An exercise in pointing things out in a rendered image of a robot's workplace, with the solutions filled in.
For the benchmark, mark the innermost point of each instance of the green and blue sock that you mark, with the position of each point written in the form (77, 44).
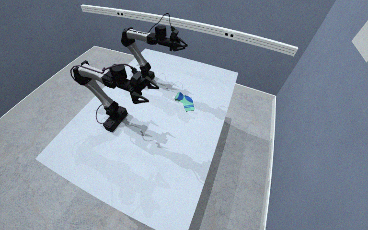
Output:
(186, 100)

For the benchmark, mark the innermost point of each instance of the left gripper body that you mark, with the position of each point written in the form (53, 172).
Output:
(169, 42)

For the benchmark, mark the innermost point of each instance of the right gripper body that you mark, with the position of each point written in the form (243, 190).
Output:
(128, 86)

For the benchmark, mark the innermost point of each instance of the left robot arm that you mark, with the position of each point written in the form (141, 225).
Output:
(128, 40)

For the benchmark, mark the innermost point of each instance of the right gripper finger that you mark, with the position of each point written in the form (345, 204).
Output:
(148, 81)
(135, 97)

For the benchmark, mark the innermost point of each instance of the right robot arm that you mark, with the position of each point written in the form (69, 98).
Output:
(115, 77)

